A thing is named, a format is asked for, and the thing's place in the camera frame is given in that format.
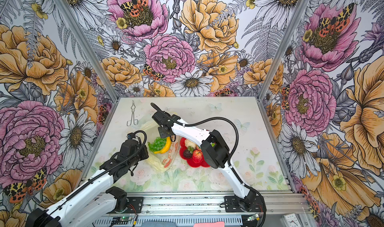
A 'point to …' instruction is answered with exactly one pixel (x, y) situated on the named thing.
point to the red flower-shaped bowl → (190, 161)
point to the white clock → (291, 220)
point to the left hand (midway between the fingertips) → (146, 152)
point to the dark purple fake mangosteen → (188, 152)
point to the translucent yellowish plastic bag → (160, 162)
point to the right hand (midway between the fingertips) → (167, 135)
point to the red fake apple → (197, 156)
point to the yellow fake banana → (166, 148)
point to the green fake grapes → (157, 145)
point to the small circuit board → (126, 218)
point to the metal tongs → (135, 121)
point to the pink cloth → (220, 224)
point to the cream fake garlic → (189, 143)
